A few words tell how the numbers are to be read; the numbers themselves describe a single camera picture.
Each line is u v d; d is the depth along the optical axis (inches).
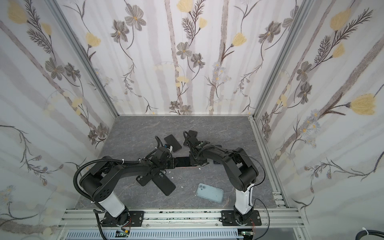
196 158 26.7
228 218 28.8
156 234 27.7
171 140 41.8
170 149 34.7
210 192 32.6
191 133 43.5
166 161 32.5
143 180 34.7
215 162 36.7
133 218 29.0
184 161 31.0
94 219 27.6
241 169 19.9
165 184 34.0
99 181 18.4
